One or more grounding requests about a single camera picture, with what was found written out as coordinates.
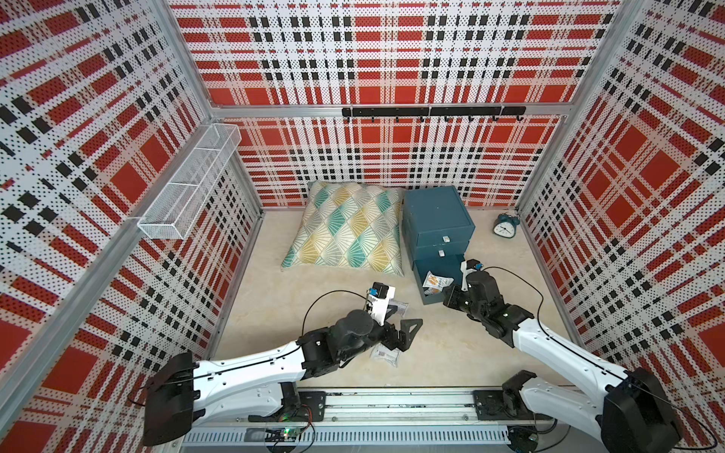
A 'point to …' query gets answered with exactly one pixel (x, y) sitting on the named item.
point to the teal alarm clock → (506, 225)
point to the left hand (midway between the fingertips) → (411, 314)
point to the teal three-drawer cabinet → (436, 227)
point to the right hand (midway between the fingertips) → (447, 289)
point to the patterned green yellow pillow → (348, 226)
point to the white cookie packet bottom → (391, 356)
